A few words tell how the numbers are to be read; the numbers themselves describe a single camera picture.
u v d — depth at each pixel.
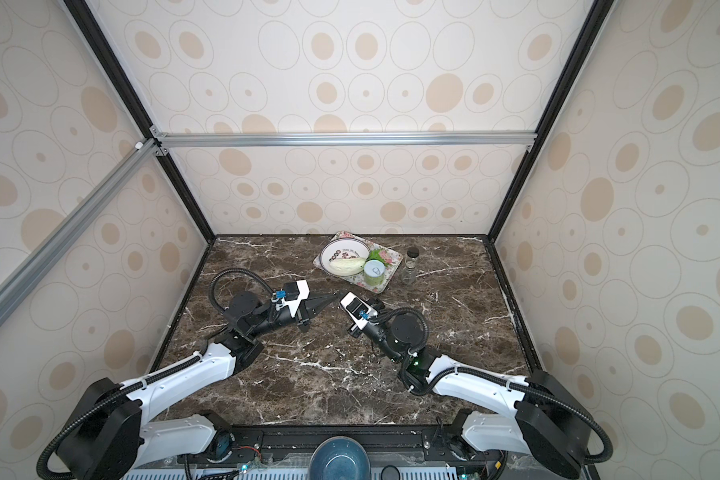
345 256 1.13
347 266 1.06
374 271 1.03
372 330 0.64
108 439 0.40
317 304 0.66
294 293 0.58
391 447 0.75
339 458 0.71
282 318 0.64
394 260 1.13
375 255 1.03
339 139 0.88
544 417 0.41
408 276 1.04
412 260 1.03
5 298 0.53
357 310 0.56
